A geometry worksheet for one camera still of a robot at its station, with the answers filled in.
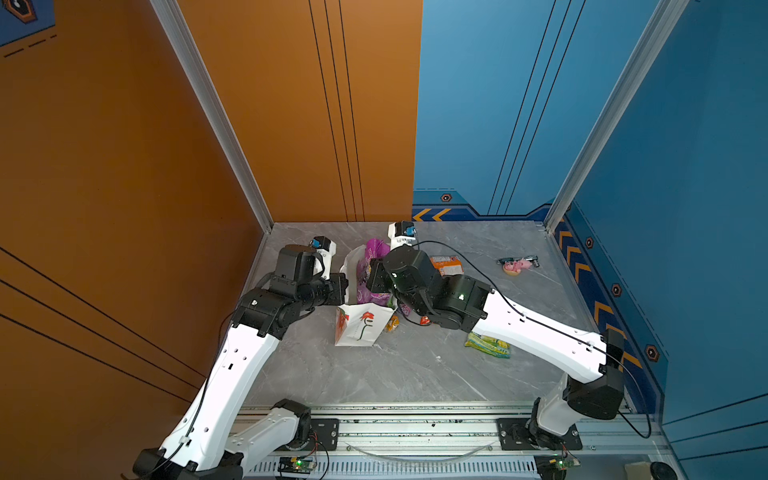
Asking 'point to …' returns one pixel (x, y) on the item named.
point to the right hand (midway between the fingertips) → (364, 263)
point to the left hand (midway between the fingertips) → (349, 279)
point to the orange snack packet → (448, 265)
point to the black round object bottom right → (662, 471)
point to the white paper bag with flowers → (358, 325)
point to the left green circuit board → (299, 463)
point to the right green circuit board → (566, 462)
